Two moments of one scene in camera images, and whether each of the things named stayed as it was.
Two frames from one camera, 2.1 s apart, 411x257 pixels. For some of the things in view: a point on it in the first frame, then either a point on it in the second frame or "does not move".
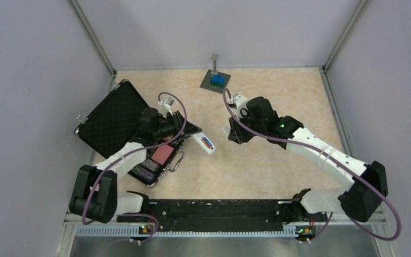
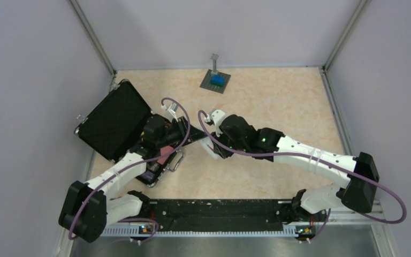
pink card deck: x=162 y=153 does not move
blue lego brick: x=218 y=80 does not move
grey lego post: x=214 y=57 does not move
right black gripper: x=236 y=134 → x=222 y=151
